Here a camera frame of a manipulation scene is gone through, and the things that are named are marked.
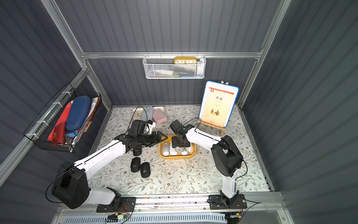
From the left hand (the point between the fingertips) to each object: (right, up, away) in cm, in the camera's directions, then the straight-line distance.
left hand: (165, 140), depth 81 cm
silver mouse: (+12, -10, +11) cm, 19 cm away
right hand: (+9, -4, +11) cm, 14 cm away
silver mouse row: (-1, -8, +13) cm, 15 cm away
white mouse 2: (+16, -7, +8) cm, 19 cm away
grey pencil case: (-16, +14, +24) cm, 32 cm away
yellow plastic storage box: (+8, -13, +11) cm, 18 cm away
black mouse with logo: (-13, -19, +3) cm, 23 cm away
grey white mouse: (+8, -7, +6) cm, 13 cm away
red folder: (-49, +5, -16) cm, 52 cm away
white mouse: (+4, -9, +10) cm, 14 cm away
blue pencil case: (-44, +16, -8) cm, 48 cm away
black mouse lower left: (-20, -16, +6) cm, 26 cm away
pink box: (-8, +15, +27) cm, 32 cm away
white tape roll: (-27, +17, +31) cm, 44 cm away
